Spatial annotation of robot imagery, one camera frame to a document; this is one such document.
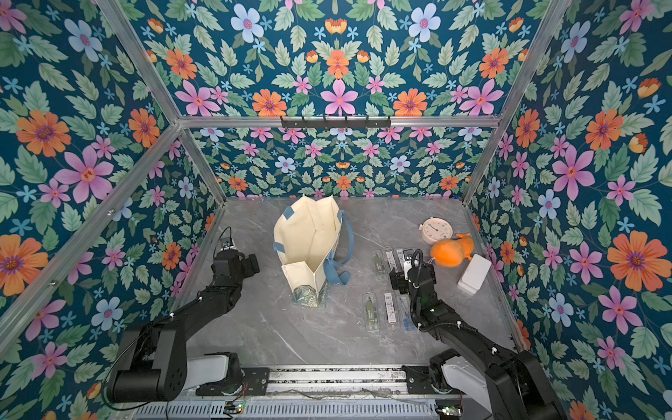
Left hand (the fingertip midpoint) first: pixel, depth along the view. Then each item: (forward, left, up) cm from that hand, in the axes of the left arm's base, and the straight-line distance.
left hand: (241, 256), depth 90 cm
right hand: (-9, -60, +1) cm, 60 cm away
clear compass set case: (-2, -49, -9) cm, 50 cm away
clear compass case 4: (-20, -51, -8) cm, 55 cm away
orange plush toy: (-3, -75, -3) cm, 75 cm away
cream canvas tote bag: (+10, -23, -9) cm, 27 cm away
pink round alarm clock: (+11, -74, -7) cm, 75 cm away
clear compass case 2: (0, -57, -7) cm, 58 cm away
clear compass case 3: (-21, -44, -9) cm, 49 cm away
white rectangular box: (-11, -82, -5) cm, 83 cm away
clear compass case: (-1, -54, -8) cm, 54 cm away
